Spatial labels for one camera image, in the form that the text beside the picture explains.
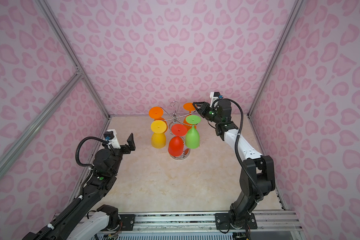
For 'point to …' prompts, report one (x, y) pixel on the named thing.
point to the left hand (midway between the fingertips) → (123, 132)
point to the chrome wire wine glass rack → (175, 106)
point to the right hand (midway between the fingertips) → (194, 103)
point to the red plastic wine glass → (175, 145)
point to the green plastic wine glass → (192, 137)
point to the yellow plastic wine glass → (158, 128)
